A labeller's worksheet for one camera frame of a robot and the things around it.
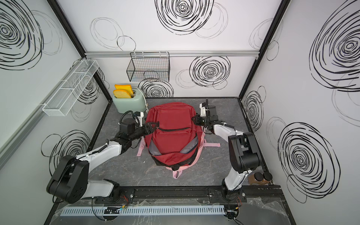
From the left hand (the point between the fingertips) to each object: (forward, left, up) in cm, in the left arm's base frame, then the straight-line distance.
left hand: (155, 125), depth 86 cm
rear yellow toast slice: (+27, +24, +7) cm, 36 cm away
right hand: (+8, -24, -3) cm, 26 cm away
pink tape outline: (-24, -14, -13) cm, 31 cm away
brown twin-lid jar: (-28, -57, -3) cm, 63 cm away
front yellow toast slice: (+22, +26, +5) cm, 34 cm away
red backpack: (-10, -13, -3) cm, 17 cm away
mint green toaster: (+21, +17, -4) cm, 27 cm away
